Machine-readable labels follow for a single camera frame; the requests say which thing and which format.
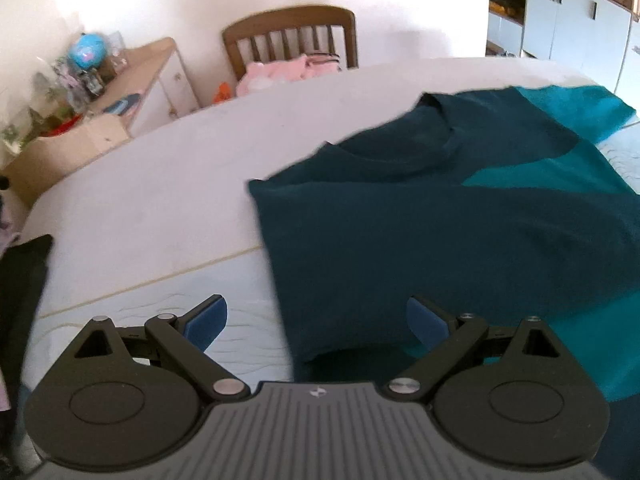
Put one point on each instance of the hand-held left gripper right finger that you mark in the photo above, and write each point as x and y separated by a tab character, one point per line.
427	322

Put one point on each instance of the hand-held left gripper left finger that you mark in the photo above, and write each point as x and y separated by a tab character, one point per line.
205	322

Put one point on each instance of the navy and teal sweater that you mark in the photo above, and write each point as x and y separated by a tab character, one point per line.
400	230

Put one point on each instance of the light blue printed bedsheet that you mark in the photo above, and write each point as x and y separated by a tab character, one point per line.
150	305

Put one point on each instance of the black cloth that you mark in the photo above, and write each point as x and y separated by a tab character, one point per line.
22	300

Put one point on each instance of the low wooden cabinet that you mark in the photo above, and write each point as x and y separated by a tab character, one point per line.
70	155

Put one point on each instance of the orange toy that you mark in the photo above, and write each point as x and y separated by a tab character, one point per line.
223	94

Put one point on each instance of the blue flat case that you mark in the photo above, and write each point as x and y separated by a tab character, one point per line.
122	104

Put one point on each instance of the pink plush garment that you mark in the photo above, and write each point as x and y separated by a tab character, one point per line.
270	75

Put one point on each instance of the pink striped cloth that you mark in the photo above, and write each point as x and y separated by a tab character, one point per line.
322	62

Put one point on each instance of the blue globe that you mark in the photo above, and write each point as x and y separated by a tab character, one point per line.
86	51

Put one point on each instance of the wooden slatted chair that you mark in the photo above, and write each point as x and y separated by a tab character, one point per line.
290	17

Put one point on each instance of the yellow bag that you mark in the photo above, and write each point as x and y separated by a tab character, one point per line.
504	9

